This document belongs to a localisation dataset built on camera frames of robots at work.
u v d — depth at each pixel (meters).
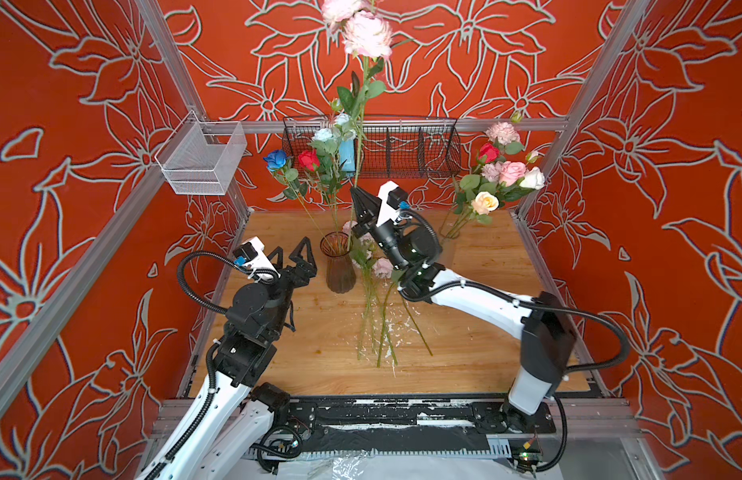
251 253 0.53
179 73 0.80
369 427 0.73
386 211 0.54
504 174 0.68
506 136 0.78
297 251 0.58
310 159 0.74
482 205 0.62
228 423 0.47
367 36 0.40
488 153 0.76
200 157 0.93
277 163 0.73
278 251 0.66
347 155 0.91
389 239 0.59
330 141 0.76
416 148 0.98
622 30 0.73
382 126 0.92
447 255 0.93
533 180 0.68
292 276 0.56
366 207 0.59
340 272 0.99
